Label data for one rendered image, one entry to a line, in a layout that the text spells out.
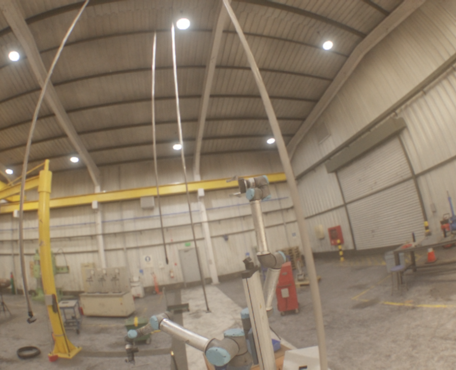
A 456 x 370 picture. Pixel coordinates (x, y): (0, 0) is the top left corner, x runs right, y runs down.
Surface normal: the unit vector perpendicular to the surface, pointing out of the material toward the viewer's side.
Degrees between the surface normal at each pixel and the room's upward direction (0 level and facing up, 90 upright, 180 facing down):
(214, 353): 91
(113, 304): 90
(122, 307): 90
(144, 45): 173
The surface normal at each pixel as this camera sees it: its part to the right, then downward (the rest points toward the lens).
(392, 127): -0.96, 0.11
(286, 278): -0.27, -0.20
